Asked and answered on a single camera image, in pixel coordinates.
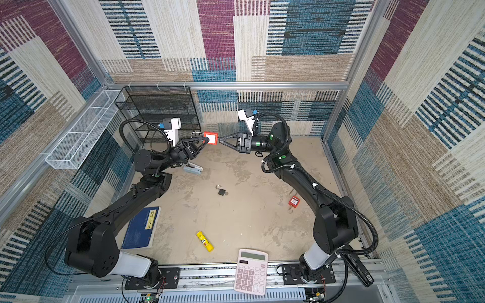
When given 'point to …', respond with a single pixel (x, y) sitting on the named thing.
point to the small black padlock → (221, 192)
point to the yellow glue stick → (206, 242)
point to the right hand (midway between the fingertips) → (220, 144)
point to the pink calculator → (251, 272)
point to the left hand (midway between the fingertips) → (209, 139)
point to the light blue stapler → (197, 169)
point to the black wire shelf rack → (145, 108)
